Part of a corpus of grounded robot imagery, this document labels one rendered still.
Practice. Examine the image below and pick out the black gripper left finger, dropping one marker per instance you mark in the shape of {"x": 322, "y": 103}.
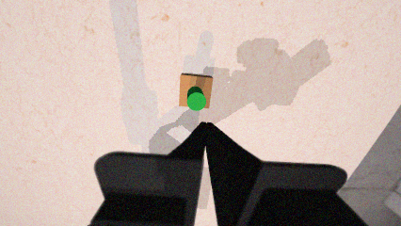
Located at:
{"x": 177, "y": 174}

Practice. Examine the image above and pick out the tan wooden block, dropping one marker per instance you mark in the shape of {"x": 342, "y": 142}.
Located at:
{"x": 189, "y": 80}

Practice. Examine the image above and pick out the green cylinder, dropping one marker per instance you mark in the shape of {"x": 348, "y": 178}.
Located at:
{"x": 196, "y": 99}

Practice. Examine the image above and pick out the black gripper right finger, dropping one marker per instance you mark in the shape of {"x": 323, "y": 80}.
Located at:
{"x": 238, "y": 178}

